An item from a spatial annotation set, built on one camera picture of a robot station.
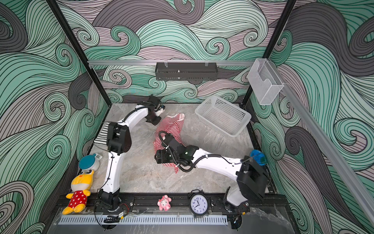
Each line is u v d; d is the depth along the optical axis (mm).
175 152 580
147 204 744
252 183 413
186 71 943
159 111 946
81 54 896
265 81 788
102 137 988
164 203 712
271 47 855
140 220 697
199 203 713
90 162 905
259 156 823
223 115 1115
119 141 602
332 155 493
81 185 740
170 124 1045
